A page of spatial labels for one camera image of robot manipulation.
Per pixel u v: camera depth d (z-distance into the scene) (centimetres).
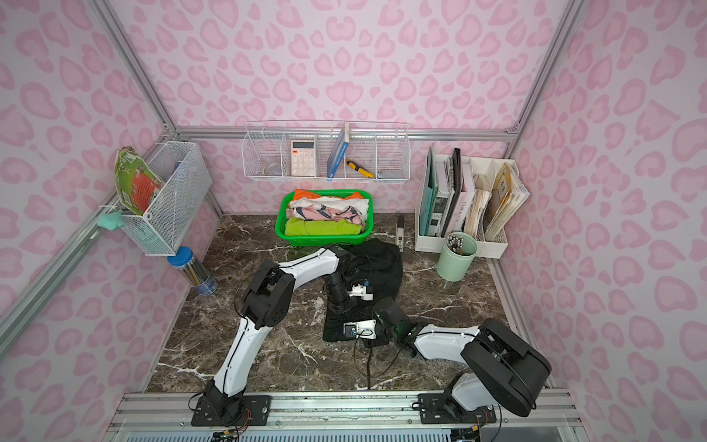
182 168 86
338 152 88
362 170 98
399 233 109
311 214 106
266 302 60
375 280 98
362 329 74
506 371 43
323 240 104
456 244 88
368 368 80
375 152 100
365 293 88
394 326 68
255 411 73
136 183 73
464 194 85
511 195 90
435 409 73
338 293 83
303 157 95
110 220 62
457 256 88
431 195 86
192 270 86
